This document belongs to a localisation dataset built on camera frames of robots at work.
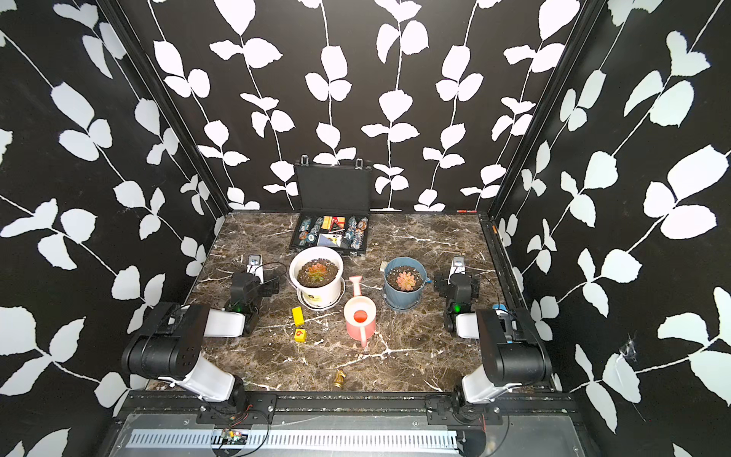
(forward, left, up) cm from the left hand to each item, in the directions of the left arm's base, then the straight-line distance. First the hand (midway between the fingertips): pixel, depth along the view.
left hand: (260, 265), depth 94 cm
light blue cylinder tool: (-14, -81, -9) cm, 83 cm away
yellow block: (-15, -13, -7) cm, 22 cm away
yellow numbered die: (-22, -15, -6) cm, 27 cm away
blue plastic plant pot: (-13, -44, -1) cm, 46 cm away
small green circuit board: (-47, -1, -7) cm, 47 cm away
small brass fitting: (-35, -27, -6) cm, 44 cm away
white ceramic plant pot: (-12, -20, -1) cm, 23 cm away
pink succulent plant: (-9, -48, +2) cm, 49 cm away
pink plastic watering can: (-20, -34, +2) cm, 39 cm away
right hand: (-3, -66, 0) cm, 66 cm away
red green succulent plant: (-5, -20, +3) cm, 21 cm away
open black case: (+31, -23, -2) cm, 39 cm away
